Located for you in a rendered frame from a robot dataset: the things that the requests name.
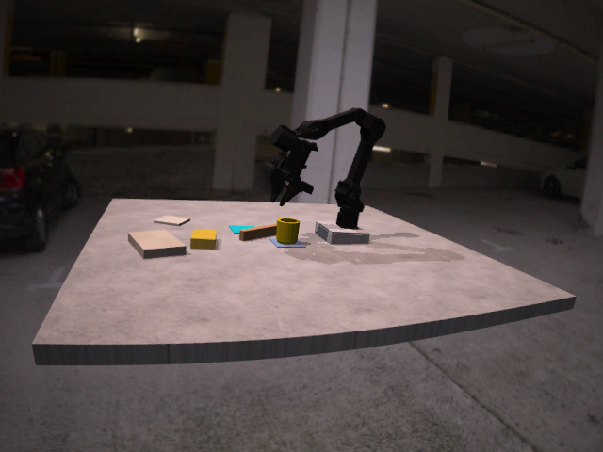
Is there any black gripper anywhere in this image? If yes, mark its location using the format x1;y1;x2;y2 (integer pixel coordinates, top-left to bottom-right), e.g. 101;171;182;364
261;154;314;206

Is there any yellow rectangular block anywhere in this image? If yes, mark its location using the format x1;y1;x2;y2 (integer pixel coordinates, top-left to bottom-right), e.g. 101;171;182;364
190;229;217;250

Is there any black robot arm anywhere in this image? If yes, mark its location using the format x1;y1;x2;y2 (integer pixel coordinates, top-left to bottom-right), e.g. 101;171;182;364
270;107;385;230

